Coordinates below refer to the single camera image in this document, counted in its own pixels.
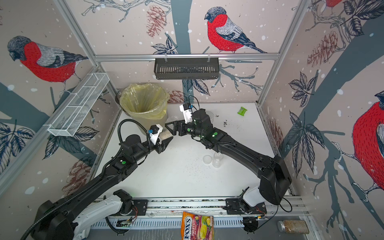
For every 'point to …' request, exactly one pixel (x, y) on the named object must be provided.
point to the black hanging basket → (173, 68)
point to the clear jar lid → (207, 159)
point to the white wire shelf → (69, 120)
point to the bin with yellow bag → (146, 103)
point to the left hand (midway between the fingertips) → (170, 131)
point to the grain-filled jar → (293, 227)
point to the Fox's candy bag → (195, 227)
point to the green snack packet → (242, 111)
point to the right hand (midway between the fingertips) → (171, 122)
